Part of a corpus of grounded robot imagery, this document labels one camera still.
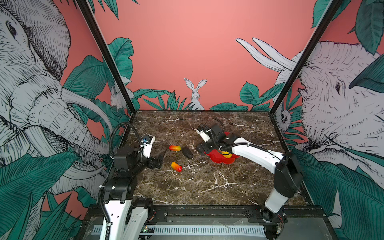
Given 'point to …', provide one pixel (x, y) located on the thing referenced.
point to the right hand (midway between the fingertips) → (200, 142)
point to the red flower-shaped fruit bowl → (221, 156)
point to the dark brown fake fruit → (187, 152)
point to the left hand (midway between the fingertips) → (154, 146)
